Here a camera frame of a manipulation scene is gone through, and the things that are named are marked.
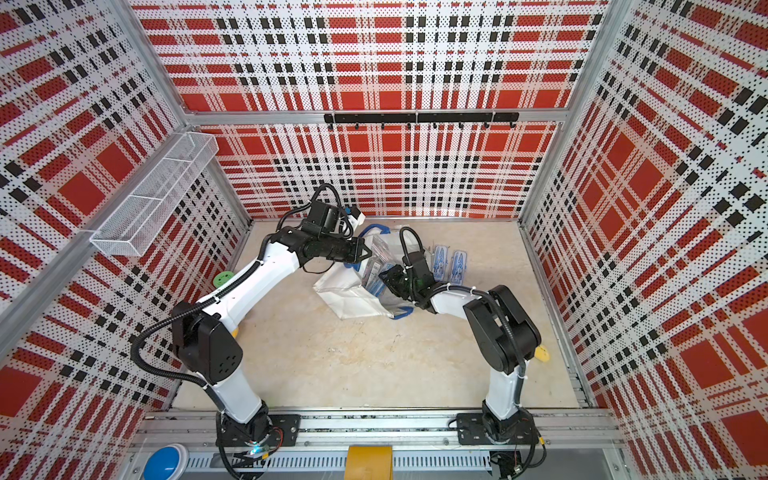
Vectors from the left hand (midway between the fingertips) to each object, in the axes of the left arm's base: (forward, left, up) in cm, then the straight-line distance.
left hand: (374, 253), depth 82 cm
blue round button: (-46, +48, -20) cm, 69 cm away
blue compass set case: (+10, -28, -22) cm, 37 cm away
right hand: (+1, -1, -14) cm, 14 cm away
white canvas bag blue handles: (-11, +4, -3) cm, 12 cm away
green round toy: (+4, +53, -18) cm, 56 cm away
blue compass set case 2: (+1, +2, -15) cm, 15 cm away
